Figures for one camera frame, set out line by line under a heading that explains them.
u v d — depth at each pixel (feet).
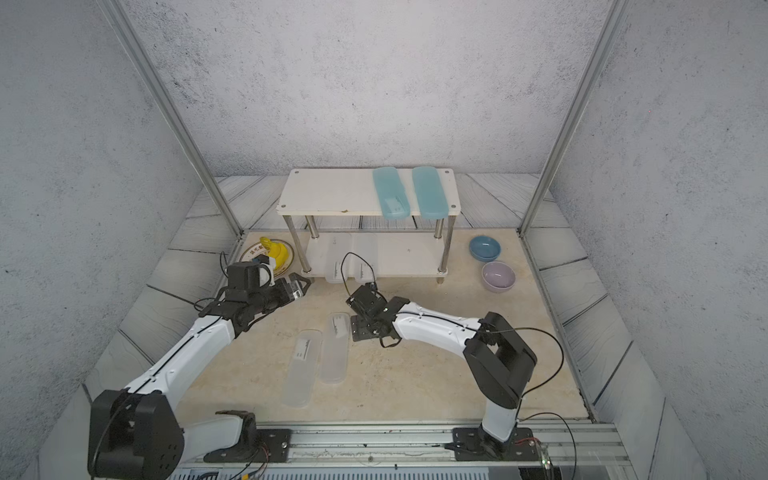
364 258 2.54
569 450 2.41
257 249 3.76
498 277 3.39
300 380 2.74
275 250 3.55
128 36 2.39
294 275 2.54
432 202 2.67
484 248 3.73
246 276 2.13
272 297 2.39
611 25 2.38
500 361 1.49
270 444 2.42
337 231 4.07
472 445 2.38
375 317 2.15
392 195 2.82
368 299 2.20
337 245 3.54
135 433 1.29
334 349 2.95
